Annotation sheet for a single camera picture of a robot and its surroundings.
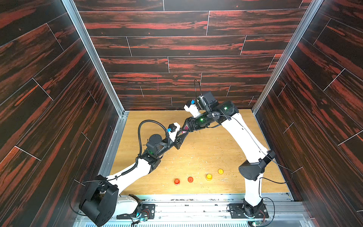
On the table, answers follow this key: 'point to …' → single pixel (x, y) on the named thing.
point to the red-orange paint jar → (177, 182)
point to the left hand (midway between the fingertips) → (186, 131)
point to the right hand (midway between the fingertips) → (189, 126)
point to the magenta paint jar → (184, 132)
